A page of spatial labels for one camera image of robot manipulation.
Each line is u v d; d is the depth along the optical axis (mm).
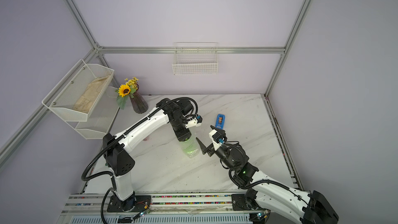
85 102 757
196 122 731
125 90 905
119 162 504
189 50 905
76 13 766
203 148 628
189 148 848
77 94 766
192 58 954
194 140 666
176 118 602
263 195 605
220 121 1010
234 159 537
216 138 564
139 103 1042
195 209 733
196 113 717
